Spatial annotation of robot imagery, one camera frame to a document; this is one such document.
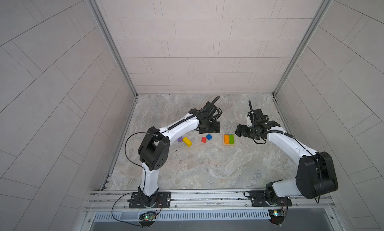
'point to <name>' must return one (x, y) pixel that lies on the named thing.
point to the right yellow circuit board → (277, 216)
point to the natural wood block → (229, 144)
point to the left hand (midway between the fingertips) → (219, 129)
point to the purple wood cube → (180, 139)
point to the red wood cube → (204, 139)
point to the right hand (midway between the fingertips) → (240, 132)
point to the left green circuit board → (148, 217)
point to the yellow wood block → (187, 141)
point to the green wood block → (231, 139)
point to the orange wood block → (226, 139)
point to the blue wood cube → (209, 137)
